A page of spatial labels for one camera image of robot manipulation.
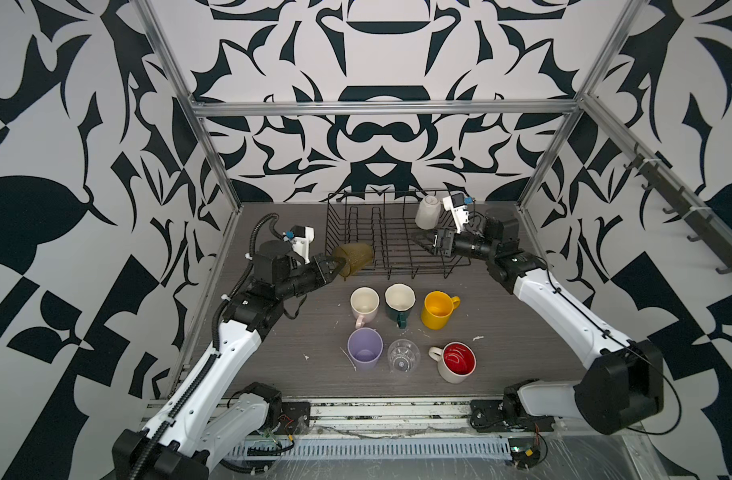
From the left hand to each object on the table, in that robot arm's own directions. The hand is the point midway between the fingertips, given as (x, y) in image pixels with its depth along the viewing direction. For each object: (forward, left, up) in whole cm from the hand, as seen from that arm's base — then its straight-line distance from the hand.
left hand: (348, 255), depth 70 cm
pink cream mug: (0, -4, -26) cm, 26 cm away
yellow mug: (-1, -26, -28) cm, 38 cm away
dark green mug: (0, -14, -22) cm, 26 cm away
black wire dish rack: (+34, -13, -28) cm, 46 cm away
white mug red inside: (-16, -28, -27) cm, 42 cm away
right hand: (+5, -17, +1) cm, 18 cm away
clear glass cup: (-14, -14, -28) cm, 35 cm away
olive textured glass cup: (-2, -2, +3) cm, 4 cm away
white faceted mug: (+29, -26, -17) cm, 43 cm away
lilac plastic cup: (-13, -4, -23) cm, 27 cm away
